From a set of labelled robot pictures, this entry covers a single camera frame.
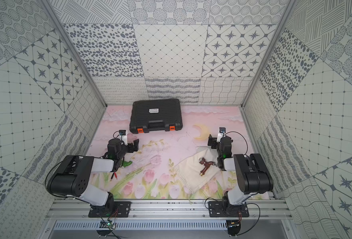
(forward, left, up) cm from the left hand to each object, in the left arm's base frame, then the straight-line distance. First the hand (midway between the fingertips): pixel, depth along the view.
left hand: (129, 137), depth 94 cm
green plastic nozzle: (-15, -1, -5) cm, 16 cm away
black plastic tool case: (+21, -14, 0) cm, 25 cm away
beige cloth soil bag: (-17, -44, -6) cm, 48 cm away
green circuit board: (-45, +4, -9) cm, 46 cm away
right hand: (+3, -58, -1) cm, 58 cm away
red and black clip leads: (-21, +5, -6) cm, 22 cm away
